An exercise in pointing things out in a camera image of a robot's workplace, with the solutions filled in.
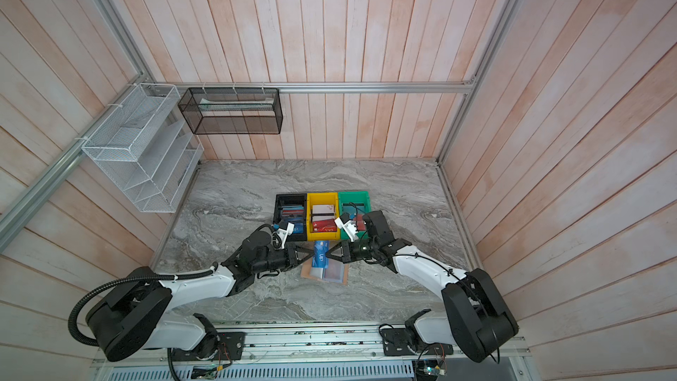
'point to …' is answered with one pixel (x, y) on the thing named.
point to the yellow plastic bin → (313, 198)
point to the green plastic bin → (355, 205)
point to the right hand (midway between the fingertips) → (328, 254)
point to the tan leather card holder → (334, 272)
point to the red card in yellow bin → (327, 225)
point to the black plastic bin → (292, 208)
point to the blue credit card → (319, 257)
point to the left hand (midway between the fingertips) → (314, 257)
